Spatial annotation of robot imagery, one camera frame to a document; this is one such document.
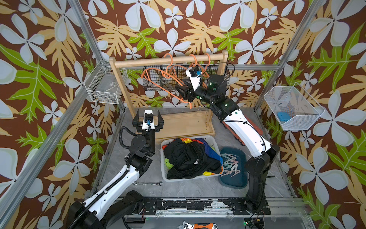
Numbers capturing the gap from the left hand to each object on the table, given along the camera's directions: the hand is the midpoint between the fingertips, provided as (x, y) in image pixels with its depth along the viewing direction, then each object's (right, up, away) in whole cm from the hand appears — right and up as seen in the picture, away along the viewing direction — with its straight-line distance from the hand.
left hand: (146, 110), depth 66 cm
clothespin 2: (+47, -35, +20) cm, 62 cm away
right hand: (+16, +13, +1) cm, 20 cm away
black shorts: (+21, -26, +11) cm, 35 cm away
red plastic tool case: (+74, -9, +42) cm, 86 cm away
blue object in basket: (+75, -2, +15) cm, 77 cm away
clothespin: (+45, -27, +25) cm, 59 cm away
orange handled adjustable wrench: (+24, -56, +3) cm, 61 cm away
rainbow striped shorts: (+34, -22, +20) cm, 45 cm away
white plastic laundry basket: (+36, -17, +25) cm, 47 cm away
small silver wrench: (+3, -41, +17) cm, 45 cm away
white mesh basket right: (+83, +3, +16) cm, 84 cm away
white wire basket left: (-32, +17, +21) cm, 42 cm away
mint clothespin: (+45, -31, +23) cm, 59 cm away
